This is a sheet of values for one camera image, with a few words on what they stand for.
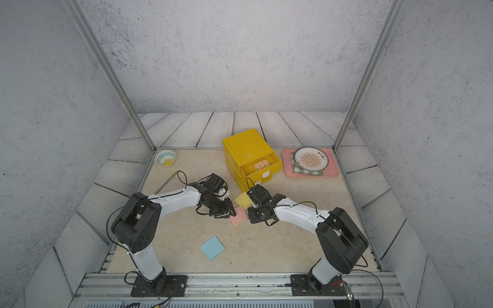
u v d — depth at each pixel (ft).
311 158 3.75
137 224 1.57
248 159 2.86
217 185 2.54
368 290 2.41
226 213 2.66
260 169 2.92
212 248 2.71
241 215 2.96
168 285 2.34
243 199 3.29
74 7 2.29
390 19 2.39
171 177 3.54
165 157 3.76
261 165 2.99
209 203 2.39
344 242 1.43
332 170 3.62
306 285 2.38
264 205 2.15
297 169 3.57
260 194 2.25
